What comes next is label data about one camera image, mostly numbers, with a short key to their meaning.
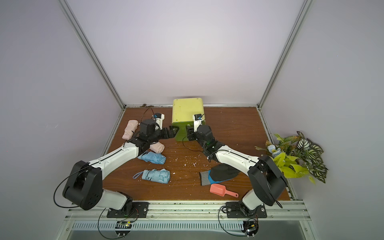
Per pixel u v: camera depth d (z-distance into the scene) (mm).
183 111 892
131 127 1036
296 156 665
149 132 673
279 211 726
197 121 715
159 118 772
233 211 720
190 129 728
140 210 731
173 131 773
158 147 918
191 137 744
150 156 869
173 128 774
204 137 626
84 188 427
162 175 797
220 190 783
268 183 430
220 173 840
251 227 696
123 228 713
